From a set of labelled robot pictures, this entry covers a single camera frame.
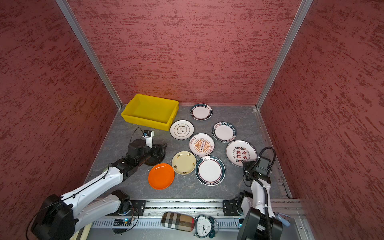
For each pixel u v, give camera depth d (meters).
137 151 0.62
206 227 0.66
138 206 0.74
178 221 0.68
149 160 0.72
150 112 1.13
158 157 0.74
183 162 0.91
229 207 0.74
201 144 0.98
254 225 0.42
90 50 0.88
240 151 0.95
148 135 0.72
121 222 0.72
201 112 1.17
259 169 0.66
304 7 0.71
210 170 0.88
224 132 1.04
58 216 0.39
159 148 0.74
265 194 0.50
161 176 0.85
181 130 1.05
